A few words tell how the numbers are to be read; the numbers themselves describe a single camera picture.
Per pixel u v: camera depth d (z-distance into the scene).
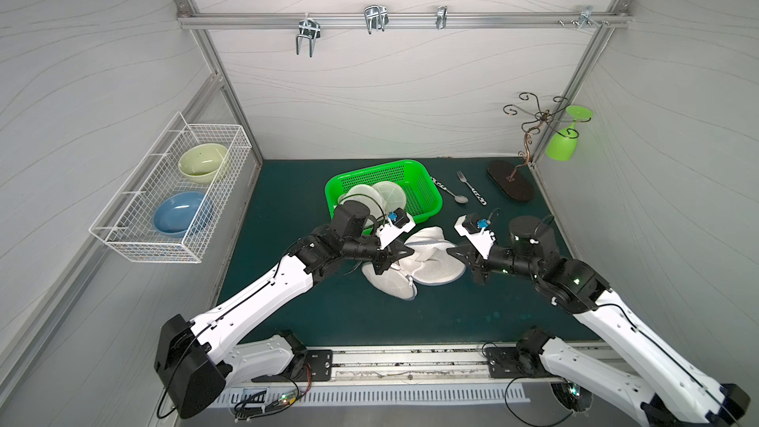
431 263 0.75
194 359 0.37
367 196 1.01
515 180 1.12
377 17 0.76
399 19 0.78
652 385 0.41
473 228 0.55
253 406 0.69
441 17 0.78
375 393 0.70
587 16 0.77
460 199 1.07
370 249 0.61
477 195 1.10
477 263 0.57
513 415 0.65
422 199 1.07
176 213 0.65
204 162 0.73
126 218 0.58
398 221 0.59
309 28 0.78
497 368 0.73
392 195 1.07
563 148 0.95
